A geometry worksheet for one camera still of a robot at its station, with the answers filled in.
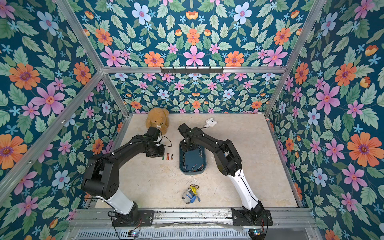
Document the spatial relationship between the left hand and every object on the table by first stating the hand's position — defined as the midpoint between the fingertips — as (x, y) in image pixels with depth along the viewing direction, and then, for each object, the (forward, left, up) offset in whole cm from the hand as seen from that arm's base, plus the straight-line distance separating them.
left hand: (164, 152), depth 92 cm
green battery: (-1, +2, -5) cm, 5 cm away
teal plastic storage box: (-6, -17, -3) cm, 19 cm away
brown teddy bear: (+18, +3, +13) cm, 23 cm away
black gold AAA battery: (-1, -4, -5) cm, 6 cm away
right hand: (+4, -14, -4) cm, 15 cm away
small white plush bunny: (+24, -32, -2) cm, 40 cm away
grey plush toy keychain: (-26, -16, 0) cm, 30 cm away
